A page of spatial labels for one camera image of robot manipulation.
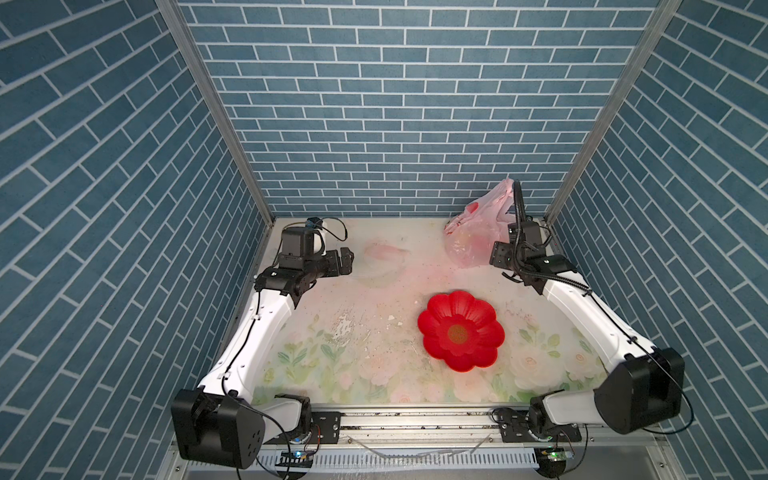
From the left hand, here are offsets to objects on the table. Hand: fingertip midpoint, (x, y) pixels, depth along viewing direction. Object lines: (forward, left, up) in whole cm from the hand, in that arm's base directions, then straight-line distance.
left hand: (340, 254), depth 80 cm
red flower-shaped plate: (-12, -36, -24) cm, 44 cm away
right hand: (+3, -46, -1) cm, 46 cm away
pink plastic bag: (+20, -43, -14) cm, 49 cm away
